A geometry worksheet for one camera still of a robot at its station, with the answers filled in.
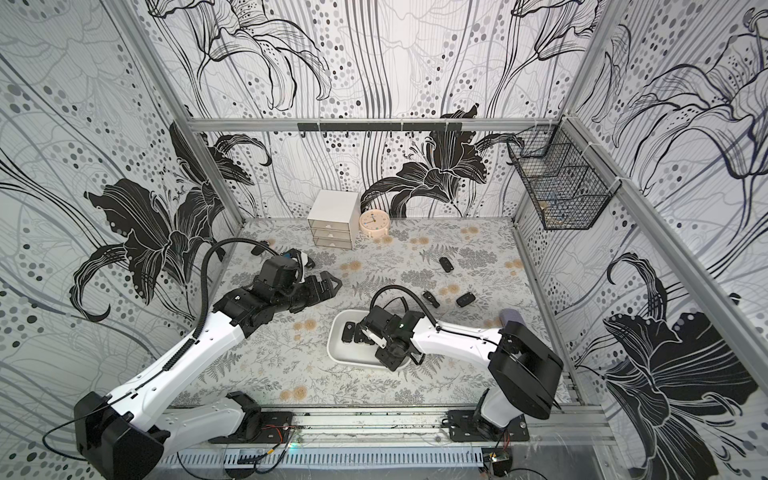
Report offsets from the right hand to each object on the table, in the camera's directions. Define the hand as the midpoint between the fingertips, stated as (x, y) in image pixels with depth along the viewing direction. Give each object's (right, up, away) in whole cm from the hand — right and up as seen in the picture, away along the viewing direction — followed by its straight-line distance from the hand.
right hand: (392, 351), depth 84 cm
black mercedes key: (+13, +13, +11) cm, 21 cm away
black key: (-50, +29, +24) cm, 63 cm away
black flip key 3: (+24, +13, +11) cm, 29 cm away
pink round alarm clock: (-7, +39, +30) cm, 50 cm away
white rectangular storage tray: (-12, -1, -1) cm, 12 cm away
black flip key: (-13, +4, +4) cm, 15 cm away
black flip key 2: (+19, +24, +20) cm, 36 cm away
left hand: (-15, +17, -7) cm, 24 cm away
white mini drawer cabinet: (-20, +40, +17) cm, 48 cm away
